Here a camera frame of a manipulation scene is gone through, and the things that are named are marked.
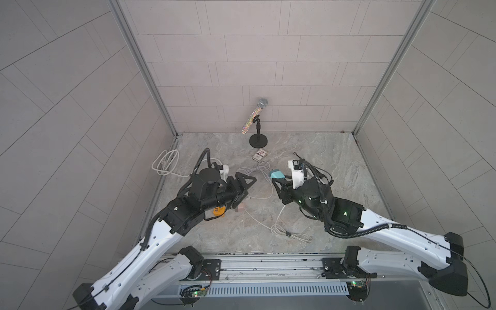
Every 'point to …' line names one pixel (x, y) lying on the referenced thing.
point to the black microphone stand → (258, 141)
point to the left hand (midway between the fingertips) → (257, 185)
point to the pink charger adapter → (241, 207)
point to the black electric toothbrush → (297, 155)
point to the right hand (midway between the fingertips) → (274, 181)
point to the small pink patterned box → (259, 155)
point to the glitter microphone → (262, 104)
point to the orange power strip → (217, 211)
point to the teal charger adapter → (277, 174)
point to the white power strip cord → (166, 162)
